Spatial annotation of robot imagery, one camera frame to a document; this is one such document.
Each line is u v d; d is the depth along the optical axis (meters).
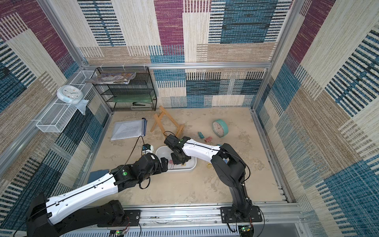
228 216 0.73
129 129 1.08
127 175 0.54
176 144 0.71
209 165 0.89
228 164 0.50
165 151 0.96
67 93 0.75
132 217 0.73
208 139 1.02
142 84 1.07
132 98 1.15
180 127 1.02
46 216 0.40
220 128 0.98
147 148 0.69
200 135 1.05
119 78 0.87
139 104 1.10
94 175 0.86
